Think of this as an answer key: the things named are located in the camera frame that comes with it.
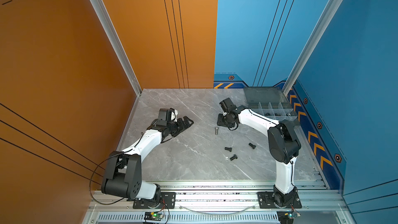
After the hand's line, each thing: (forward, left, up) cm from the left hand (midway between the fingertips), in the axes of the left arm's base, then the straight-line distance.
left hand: (188, 123), depth 88 cm
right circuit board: (-42, -47, -12) cm, 64 cm away
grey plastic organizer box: (+22, -55, -5) cm, 59 cm away
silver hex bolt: (+4, -17, -10) cm, 20 cm away
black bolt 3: (-8, -38, -10) cm, 40 cm away
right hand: (+5, -18, -6) cm, 19 cm away
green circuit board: (-43, +13, -13) cm, 46 cm away
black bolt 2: (-15, -26, -11) cm, 32 cm away
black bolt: (-10, -24, -10) cm, 28 cm away
